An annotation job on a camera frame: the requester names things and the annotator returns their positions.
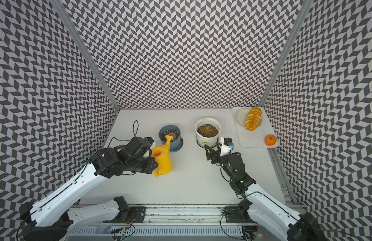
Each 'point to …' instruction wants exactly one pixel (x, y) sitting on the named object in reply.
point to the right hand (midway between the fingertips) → (210, 147)
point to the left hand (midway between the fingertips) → (154, 168)
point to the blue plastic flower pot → (173, 130)
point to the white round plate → (241, 115)
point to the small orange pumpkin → (270, 139)
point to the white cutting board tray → (247, 138)
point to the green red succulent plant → (207, 130)
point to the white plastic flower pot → (211, 139)
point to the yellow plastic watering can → (163, 155)
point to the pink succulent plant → (174, 135)
